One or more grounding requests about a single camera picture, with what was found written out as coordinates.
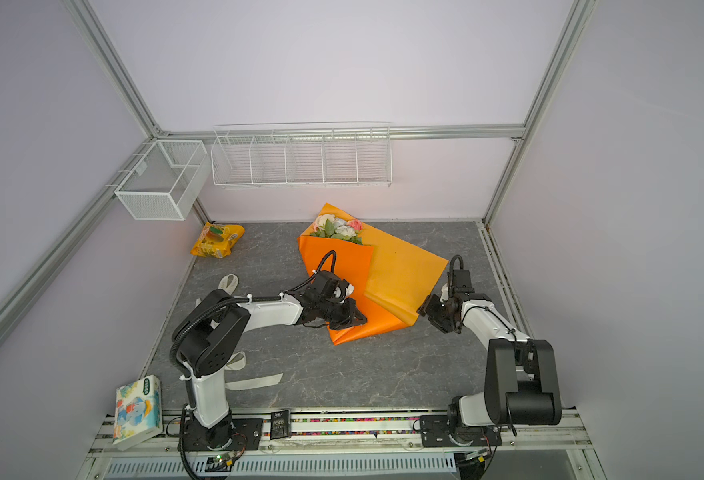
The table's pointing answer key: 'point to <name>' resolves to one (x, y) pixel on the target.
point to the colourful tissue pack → (138, 413)
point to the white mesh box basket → (163, 181)
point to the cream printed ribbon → (227, 285)
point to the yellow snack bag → (216, 240)
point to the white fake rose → (345, 231)
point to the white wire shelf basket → (352, 154)
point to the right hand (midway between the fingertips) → (426, 316)
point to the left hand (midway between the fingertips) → (367, 324)
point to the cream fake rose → (321, 219)
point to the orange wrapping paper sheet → (391, 279)
